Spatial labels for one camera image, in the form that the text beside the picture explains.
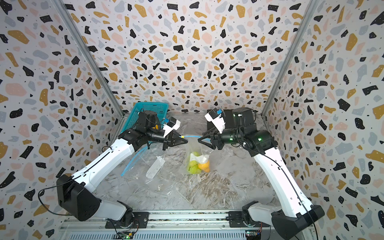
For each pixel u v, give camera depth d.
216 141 0.53
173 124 0.58
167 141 0.60
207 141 0.59
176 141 0.66
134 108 1.14
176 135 0.65
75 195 0.39
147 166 0.93
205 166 0.82
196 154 0.77
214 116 0.54
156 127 0.60
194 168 0.81
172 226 0.73
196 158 0.75
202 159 0.75
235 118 0.51
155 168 0.89
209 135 0.54
